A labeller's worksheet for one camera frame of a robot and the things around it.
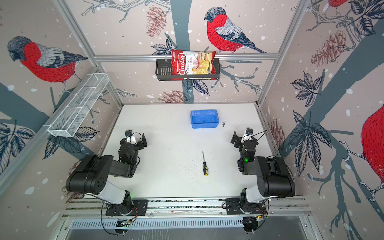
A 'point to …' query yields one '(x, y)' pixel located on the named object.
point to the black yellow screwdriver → (205, 168)
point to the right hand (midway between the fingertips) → (241, 134)
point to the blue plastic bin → (204, 119)
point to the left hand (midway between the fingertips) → (134, 134)
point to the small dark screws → (223, 123)
